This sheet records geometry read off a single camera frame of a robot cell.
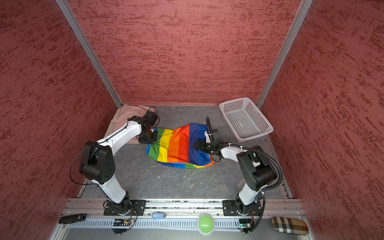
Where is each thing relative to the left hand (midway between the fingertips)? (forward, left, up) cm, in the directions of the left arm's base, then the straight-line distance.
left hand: (151, 144), depth 89 cm
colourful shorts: (+1, -13, -7) cm, 15 cm away
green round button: (-39, -32, -7) cm, 51 cm away
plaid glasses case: (-39, -71, -4) cm, 81 cm away
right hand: (-1, -28, -6) cm, 29 cm away
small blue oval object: (-36, -9, -8) cm, 38 cm away
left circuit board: (-40, +10, -12) cm, 43 cm away
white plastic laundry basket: (+25, -66, -7) cm, 71 cm away
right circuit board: (-39, -52, -9) cm, 65 cm away
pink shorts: (+26, +22, +1) cm, 34 cm away
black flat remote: (-38, +30, -4) cm, 49 cm away
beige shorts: (+15, +34, -6) cm, 37 cm away
